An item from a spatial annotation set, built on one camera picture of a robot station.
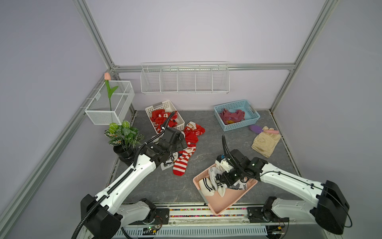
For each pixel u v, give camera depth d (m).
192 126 1.08
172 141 0.58
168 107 1.20
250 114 1.15
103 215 0.37
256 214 0.74
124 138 0.75
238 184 0.82
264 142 1.01
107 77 0.83
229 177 0.69
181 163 0.90
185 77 0.99
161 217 0.73
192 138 1.00
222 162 0.73
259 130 1.08
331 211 0.39
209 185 0.82
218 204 0.78
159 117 1.09
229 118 1.09
